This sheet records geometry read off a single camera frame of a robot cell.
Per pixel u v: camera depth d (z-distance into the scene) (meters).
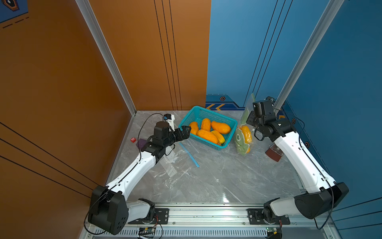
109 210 0.40
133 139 1.02
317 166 0.42
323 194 0.38
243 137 0.83
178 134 0.70
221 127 1.03
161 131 0.59
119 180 0.44
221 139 0.98
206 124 1.05
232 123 1.02
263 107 0.53
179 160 0.93
